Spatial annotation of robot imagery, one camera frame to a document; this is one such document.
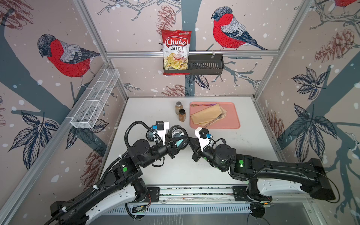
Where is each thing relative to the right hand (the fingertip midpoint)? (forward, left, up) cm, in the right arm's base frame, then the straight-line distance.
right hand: (187, 137), depth 62 cm
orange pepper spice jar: (+31, +4, -23) cm, 39 cm away
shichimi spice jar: (+37, +8, -22) cm, 44 cm away
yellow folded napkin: (+37, -16, -31) cm, 51 cm away
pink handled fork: (+36, -25, -30) cm, 53 cm away
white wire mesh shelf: (+10, +53, +1) cm, 54 cm away
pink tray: (+33, -34, -31) cm, 57 cm away
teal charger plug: (-5, +3, +5) cm, 7 cm away
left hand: (-2, 0, +5) cm, 6 cm away
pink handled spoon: (+47, -7, -30) cm, 56 cm away
